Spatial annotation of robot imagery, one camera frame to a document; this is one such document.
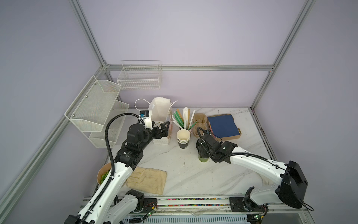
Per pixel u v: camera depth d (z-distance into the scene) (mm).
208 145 616
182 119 954
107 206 397
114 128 515
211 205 748
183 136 946
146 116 593
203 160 855
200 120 1084
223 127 1001
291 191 418
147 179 822
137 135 501
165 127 634
